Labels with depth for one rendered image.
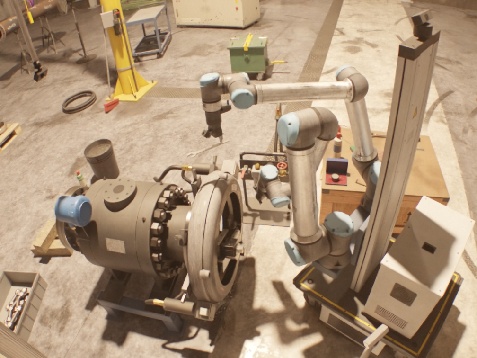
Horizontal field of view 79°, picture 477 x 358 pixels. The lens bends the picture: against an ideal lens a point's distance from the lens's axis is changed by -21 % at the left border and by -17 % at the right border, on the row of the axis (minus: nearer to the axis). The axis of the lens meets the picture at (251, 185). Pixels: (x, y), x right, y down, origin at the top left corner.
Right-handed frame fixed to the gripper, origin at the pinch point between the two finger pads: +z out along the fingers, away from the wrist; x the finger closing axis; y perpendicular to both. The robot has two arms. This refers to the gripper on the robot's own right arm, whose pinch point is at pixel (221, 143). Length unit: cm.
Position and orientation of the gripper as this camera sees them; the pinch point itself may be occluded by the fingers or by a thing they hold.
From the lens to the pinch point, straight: 176.2
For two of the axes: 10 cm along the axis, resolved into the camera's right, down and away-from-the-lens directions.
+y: -8.3, 3.8, -4.2
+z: 0.6, 7.9, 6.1
